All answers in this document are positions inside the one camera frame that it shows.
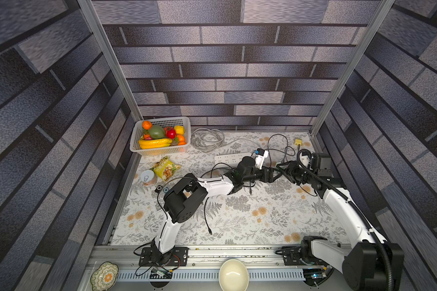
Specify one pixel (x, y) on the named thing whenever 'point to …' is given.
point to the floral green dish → (104, 277)
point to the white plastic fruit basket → (136, 130)
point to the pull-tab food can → (148, 177)
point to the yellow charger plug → (298, 142)
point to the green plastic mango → (156, 131)
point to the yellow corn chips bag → (165, 168)
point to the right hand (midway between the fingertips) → (277, 167)
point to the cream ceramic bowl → (233, 276)
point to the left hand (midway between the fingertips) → (279, 171)
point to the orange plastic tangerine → (147, 125)
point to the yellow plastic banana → (146, 143)
